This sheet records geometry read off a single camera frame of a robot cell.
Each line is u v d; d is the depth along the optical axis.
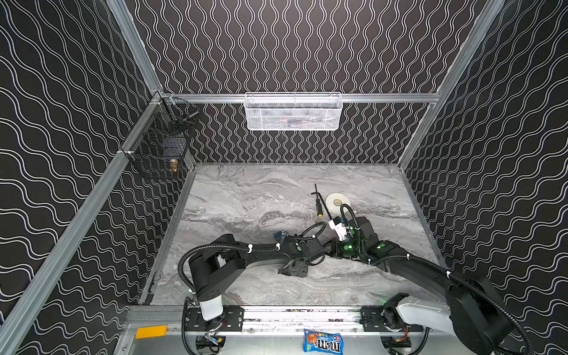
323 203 1.04
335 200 1.06
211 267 0.47
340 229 0.78
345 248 0.73
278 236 0.94
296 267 0.62
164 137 1.01
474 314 0.41
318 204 1.03
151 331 0.73
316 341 0.69
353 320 0.75
